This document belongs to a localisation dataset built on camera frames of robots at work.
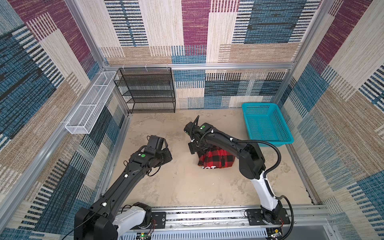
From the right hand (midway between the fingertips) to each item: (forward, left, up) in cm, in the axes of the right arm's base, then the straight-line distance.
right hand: (200, 149), depth 91 cm
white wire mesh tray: (+3, +55, +28) cm, 62 cm away
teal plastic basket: (+26, -50, -8) cm, 57 cm away
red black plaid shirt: (-4, -7, -2) cm, 9 cm away
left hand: (-6, +16, +8) cm, 19 cm away
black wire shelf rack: (+44, +36, +12) cm, 58 cm away
